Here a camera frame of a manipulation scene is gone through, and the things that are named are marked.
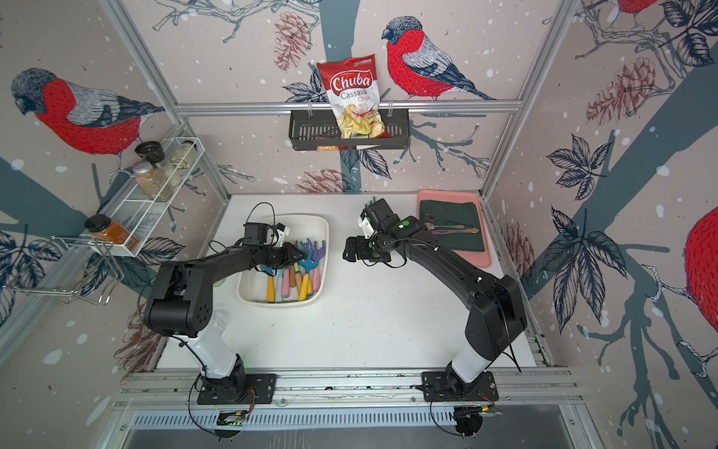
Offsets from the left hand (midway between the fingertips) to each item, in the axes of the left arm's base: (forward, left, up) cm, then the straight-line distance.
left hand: (307, 250), depth 95 cm
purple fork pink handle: (-10, +7, -5) cm, 13 cm away
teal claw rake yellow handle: (-12, -1, -4) cm, 13 cm away
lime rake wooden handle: (-8, +5, -4) cm, 10 cm away
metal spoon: (+15, -57, -7) cm, 60 cm away
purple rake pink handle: (0, -3, -4) cm, 5 cm away
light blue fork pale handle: (-10, +9, -5) cm, 15 cm away
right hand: (-9, -17, +11) cm, 22 cm away
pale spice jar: (+17, +37, +27) cm, 49 cm away
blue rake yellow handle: (-15, 0, -3) cm, 15 cm away
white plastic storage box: (-11, +18, -5) cm, 22 cm away
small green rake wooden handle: (+26, -22, -4) cm, 34 cm away
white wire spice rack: (-6, +42, +24) cm, 49 cm away
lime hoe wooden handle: (-10, +2, -4) cm, 11 cm away
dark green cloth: (+24, -56, -8) cm, 61 cm away
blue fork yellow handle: (-10, +12, -6) cm, 17 cm away
